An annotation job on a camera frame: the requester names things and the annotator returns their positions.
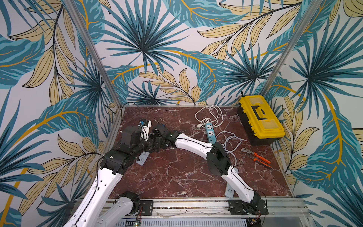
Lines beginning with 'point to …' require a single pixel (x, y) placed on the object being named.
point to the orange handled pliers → (254, 155)
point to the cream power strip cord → (207, 120)
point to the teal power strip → (211, 134)
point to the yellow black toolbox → (262, 124)
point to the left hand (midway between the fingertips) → (152, 140)
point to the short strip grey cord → (231, 143)
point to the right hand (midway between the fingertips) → (151, 142)
